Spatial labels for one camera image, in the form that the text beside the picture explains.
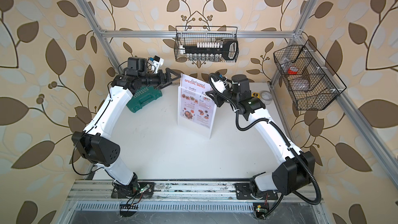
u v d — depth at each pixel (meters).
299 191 0.43
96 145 0.43
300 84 0.72
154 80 0.65
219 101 0.67
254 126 0.50
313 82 0.73
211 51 0.85
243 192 0.73
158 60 0.71
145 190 0.74
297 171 0.39
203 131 0.87
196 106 0.81
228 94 0.63
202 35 0.91
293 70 0.81
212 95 0.67
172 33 0.89
